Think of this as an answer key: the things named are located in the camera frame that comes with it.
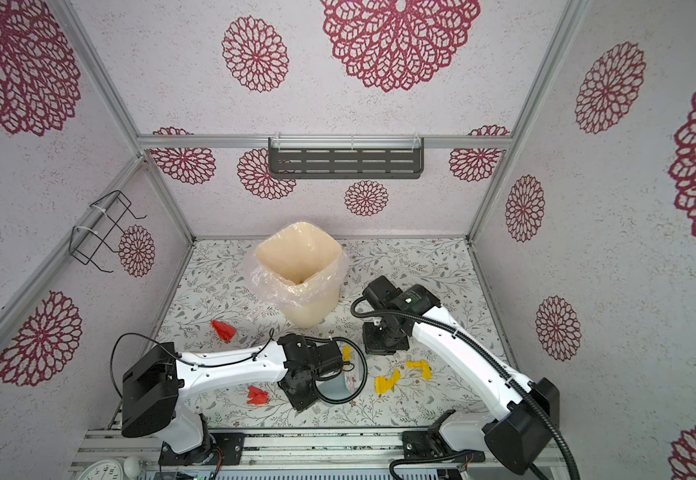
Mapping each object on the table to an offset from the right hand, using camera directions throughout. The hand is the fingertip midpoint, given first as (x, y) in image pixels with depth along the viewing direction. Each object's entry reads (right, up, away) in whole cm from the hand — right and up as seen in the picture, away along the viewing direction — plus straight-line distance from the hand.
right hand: (368, 346), depth 73 cm
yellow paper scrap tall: (-6, 0, -7) cm, 9 cm away
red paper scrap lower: (-30, -16, +8) cm, 35 cm away
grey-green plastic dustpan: (-7, -13, +8) cm, 17 cm away
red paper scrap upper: (-44, -1, +21) cm, 49 cm away
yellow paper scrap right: (+16, -9, +13) cm, 22 cm away
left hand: (-18, -16, +3) cm, 24 cm away
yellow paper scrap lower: (+5, -14, +10) cm, 17 cm away
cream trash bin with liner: (-20, +19, +25) cm, 37 cm away
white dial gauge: (-61, -26, -6) cm, 67 cm away
